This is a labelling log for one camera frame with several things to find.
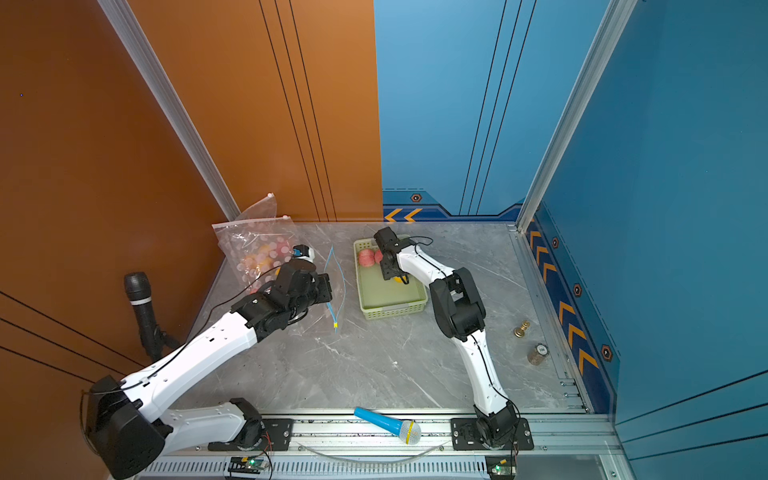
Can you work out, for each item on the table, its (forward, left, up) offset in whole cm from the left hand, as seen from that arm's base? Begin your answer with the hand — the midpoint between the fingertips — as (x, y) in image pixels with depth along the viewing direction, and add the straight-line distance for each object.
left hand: (332, 276), depth 80 cm
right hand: (+17, -19, -19) cm, 31 cm away
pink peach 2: (+20, -11, -15) cm, 27 cm away
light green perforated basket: (+3, -13, -17) cm, 22 cm away
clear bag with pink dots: (+17, +29, -9) cm, 34 cm away
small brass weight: (-7, -55, -19) cm, 58 cm away
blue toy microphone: (-34, -21, -16) cm, 43 cm away
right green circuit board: (-40, -43, -22) cm, 63 cm away
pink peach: (+18, -7, -15) cm, 25 cm away
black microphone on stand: (-11, +40, +9) cm, 43 cm away
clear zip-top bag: (+37, +33, -10) cm, 50 cm away
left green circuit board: (-40, +18, -22) cm, 49 cm away
